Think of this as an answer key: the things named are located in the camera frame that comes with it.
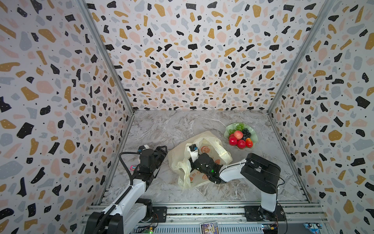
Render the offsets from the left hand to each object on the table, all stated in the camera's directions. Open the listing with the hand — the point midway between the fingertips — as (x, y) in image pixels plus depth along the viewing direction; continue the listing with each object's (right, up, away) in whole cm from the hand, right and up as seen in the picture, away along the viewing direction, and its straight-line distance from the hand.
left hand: (167, 149), depth 85 cm
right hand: (+9, -5, 0) cm, 11 cm away
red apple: (+40, +4, +7) cm, 41 cm away
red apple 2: (+46, +2, +8) cm, 47 cm away
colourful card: (+24, -35, -16) cm, 45 cm away
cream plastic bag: (+8, -4, -8) cm, 12 cm away
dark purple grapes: (+51, +8, +15) cm, 54 cm away
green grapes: (+47, +12, +17) cm, 52 cm away
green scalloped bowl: (+56, +6, +15) cm, 59 cm away
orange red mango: (+51, +2, +9) cm, 52 cm away
